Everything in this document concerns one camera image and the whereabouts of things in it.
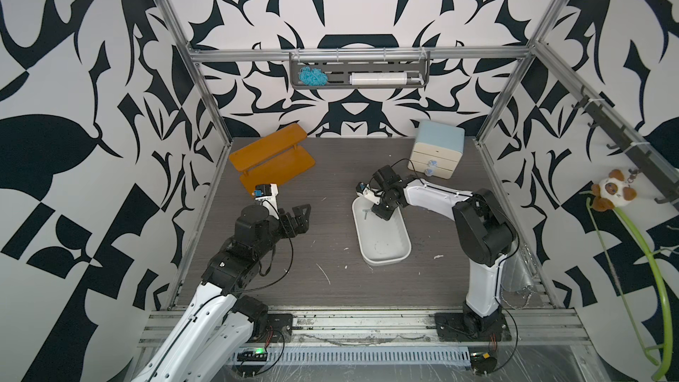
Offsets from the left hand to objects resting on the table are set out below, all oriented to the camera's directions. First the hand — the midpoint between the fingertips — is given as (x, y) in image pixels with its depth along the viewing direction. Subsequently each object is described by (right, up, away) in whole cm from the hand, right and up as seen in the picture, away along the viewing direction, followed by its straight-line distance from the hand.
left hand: (291, 203), depth 74 cm
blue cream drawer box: (+49, +16, +24) cm, 57 cm away
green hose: (+74, -26, -20) cm, 82 cm away
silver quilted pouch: (+65, -20, +3) cm, 68 cm away
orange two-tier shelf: (-15, +13, +39) cm, 43 cm away
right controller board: (+51, -42, -2) cm, 66 cm away
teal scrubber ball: (+4, +41, +17) cm, 44 cm away
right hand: (+26, -3, +24) cm, 36 cm away
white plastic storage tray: (+27, -15, +15) cm, 34 cm away
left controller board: (-9, -41, -1) cm, 42 cm away
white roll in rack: (+29, +40, +16) cm, 51 cm away
